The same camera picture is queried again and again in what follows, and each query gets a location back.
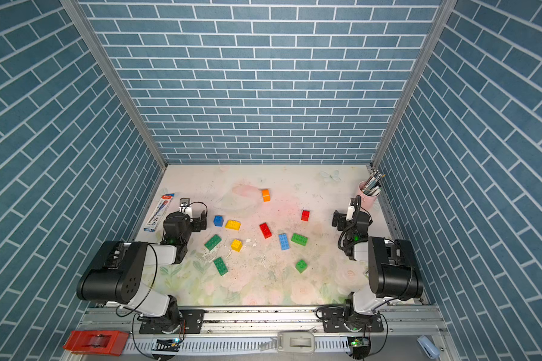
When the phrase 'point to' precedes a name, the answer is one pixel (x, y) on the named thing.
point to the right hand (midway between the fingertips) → (350, 212)
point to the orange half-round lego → (266, 195)
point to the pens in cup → (373, 186)
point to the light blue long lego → (284, 243)
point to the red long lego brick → (265, 230)
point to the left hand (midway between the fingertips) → (197, 210)
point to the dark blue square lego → (218, 220)
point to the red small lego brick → (306, 215)
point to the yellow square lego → (236, 245)
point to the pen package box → (164, 202)
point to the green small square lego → (301, 265)
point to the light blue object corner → (430, 350)
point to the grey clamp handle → (290, 342)
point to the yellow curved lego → (232, 224)
